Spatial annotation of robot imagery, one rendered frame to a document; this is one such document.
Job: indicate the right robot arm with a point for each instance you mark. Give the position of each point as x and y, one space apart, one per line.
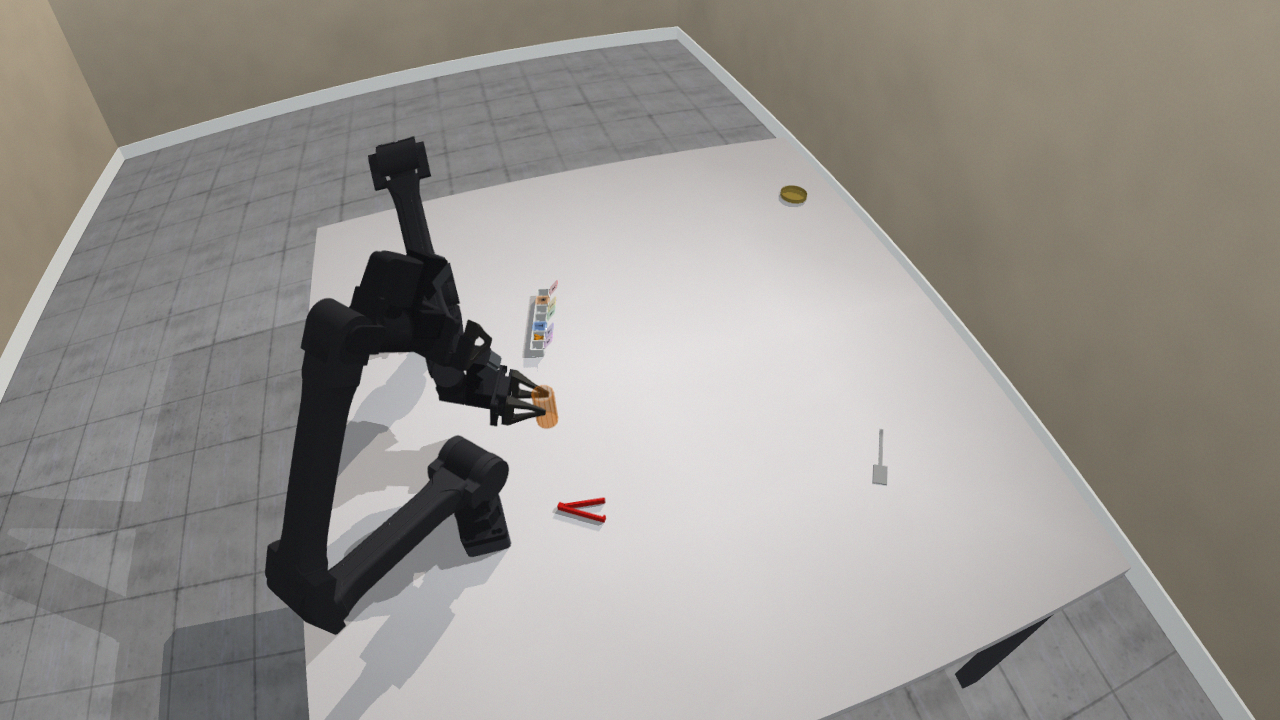
329 381

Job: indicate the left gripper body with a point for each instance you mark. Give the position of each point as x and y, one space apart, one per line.
501 390

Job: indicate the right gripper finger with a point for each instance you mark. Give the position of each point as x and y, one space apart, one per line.
473 330

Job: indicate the translucent orange pill bottle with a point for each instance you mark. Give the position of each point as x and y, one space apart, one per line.
543 396

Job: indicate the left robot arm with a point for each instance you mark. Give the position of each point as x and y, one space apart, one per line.
398 157

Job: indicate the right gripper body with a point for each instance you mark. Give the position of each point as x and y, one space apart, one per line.
439 350

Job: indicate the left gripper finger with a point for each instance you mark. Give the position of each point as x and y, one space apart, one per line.
514 403
517 378

